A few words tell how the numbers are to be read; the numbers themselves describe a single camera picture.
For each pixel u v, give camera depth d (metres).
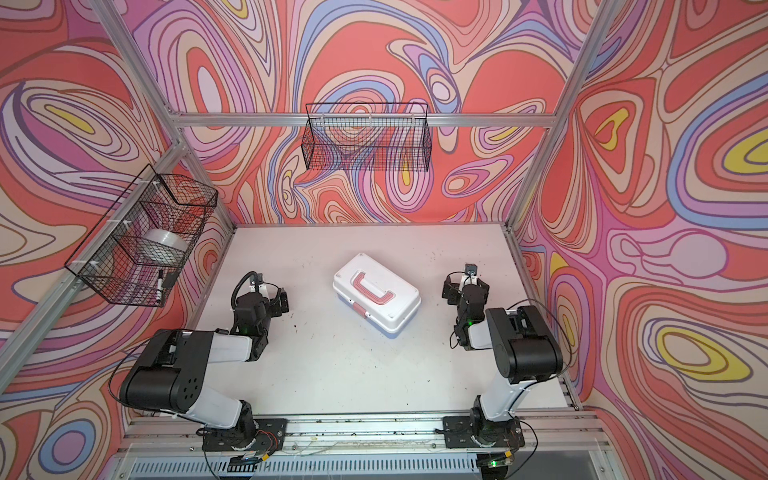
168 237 0.73
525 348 0.48
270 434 0.72
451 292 0.86
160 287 0.72
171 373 0.46
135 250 0.74
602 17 0.70
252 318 0.72
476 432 0.66
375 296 0.86
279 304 0.82
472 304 0.73
